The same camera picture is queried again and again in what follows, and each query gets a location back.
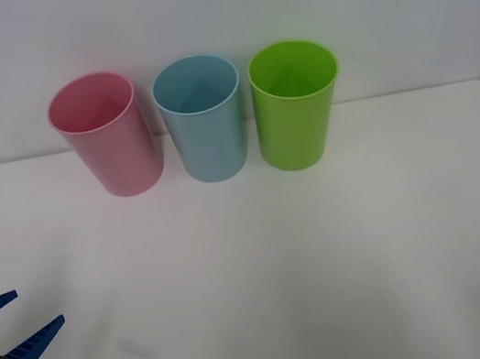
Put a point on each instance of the pink plastic waste bin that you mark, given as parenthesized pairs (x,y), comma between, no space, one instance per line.
(124,153)

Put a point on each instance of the pale blue plastic waste bin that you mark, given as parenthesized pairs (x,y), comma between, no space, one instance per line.
(210,143)

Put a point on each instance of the green plastic waste bin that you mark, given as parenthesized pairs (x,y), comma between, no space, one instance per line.
(292,133)

